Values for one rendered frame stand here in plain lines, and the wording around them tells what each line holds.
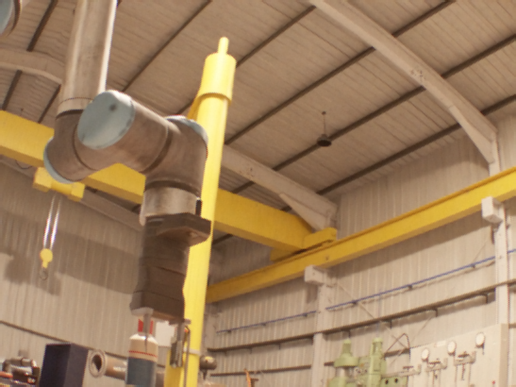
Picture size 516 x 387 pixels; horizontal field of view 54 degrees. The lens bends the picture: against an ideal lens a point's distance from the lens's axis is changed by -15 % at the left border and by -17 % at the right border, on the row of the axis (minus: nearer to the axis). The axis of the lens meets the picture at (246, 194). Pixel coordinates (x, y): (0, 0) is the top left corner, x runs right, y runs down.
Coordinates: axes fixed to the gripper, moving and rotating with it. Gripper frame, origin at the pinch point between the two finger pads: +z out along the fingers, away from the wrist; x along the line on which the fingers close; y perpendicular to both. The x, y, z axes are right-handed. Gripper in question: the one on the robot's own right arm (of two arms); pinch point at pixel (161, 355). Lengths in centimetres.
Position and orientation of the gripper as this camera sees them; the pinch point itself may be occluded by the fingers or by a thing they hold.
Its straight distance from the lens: 82.4
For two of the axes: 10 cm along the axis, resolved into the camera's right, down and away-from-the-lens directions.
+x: -7.9, -3.2, -5.3
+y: -6.1, 2.8, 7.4
